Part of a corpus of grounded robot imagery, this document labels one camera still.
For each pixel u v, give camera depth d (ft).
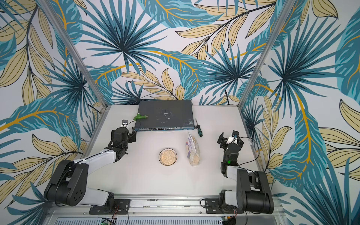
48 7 2.23
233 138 2.39
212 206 2.40
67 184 1.40
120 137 2.23
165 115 3.60
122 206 2.40
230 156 2.18
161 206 2.46
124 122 2.56
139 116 3.42
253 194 1.41
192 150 2.52
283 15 2.34
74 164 1.56
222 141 2.62
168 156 2.82
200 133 3.30
